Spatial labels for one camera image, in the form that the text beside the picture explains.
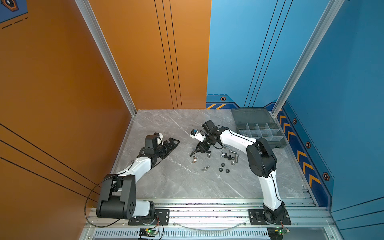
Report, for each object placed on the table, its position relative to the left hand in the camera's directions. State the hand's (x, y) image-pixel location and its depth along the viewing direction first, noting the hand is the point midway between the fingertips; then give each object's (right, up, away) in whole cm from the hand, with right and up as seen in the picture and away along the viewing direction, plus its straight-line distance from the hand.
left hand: (176, 143), depth 89 cm
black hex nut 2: (+31, -16, 0) cm, 35 cm away
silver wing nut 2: (+18, -15, 0) cm, 23 cm away
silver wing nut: (+12, -11, +4) cm, 16 cm away
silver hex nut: (+20, -8, +5) cm, 23 cm away
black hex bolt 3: (+33, -10, +4) cm, 35 cm away
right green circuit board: (+51, -40, -20) cm, 67 cm away
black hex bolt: (+9, -8, +7) cm, 14 cm away
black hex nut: (+27, -16, 0) cm, 31 cm away
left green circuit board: (-11, -40, -19) cm, 46 cm away
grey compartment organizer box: (+59, +13, +19) cm, 63 cm away
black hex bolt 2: (+31, -8, +5) cm, 32 cm away
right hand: (+13, -3, +6) cm, 15 cm away
